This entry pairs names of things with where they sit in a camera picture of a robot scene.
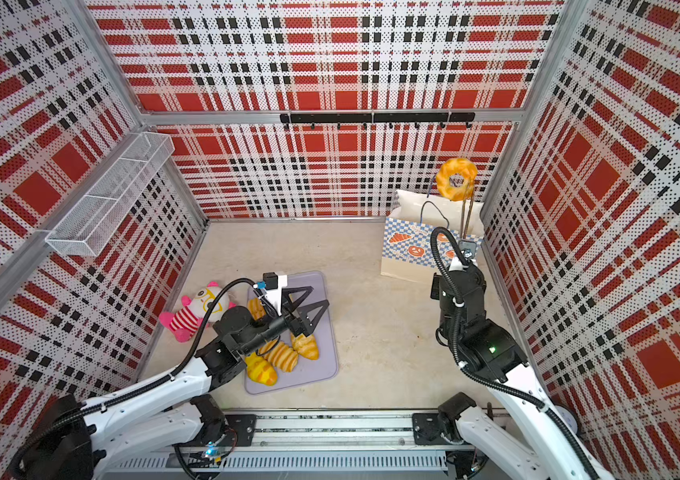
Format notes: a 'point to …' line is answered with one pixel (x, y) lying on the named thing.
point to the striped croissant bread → (305, 345)
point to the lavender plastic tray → (325, 367)
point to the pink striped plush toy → (185, 321)
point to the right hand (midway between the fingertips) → (460, 266)
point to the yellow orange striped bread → (260, 369)
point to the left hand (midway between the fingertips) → (321, 300)
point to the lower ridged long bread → (281, 354)
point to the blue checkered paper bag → (407, 254)
